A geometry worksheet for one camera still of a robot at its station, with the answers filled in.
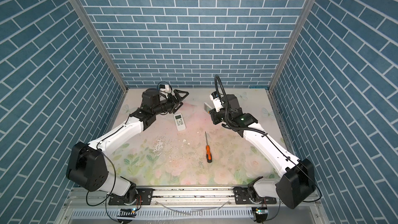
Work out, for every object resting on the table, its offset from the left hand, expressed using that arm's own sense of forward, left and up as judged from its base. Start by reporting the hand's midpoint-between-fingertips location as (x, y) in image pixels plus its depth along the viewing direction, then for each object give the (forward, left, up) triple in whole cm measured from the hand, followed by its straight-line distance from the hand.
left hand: (186, 98), depth 79 cm
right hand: (-4, -12, -4) cm, 14 cm away
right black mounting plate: (-40, -27, -26) cm, 55 cm away
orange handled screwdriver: (-21, -12, -25) cm, 35 cm away
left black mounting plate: (-39, +20, -28) cm, 52 cm away
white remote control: (+2, +6, -26) cm, 26 cm away
